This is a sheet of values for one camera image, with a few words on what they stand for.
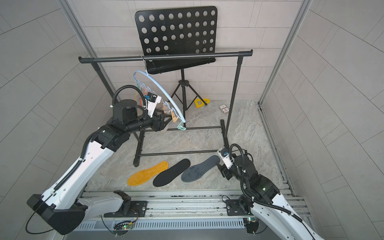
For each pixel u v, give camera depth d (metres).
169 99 0.52
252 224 0.68
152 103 0.55
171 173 0.83
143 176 0.81
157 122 0.55
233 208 0.71
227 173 0.63
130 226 0.65
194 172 0.82
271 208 0.47
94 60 0.50
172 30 0.67
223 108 1.12
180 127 0.58
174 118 0.61
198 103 1.16
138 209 0.71
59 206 0.36
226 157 0.61
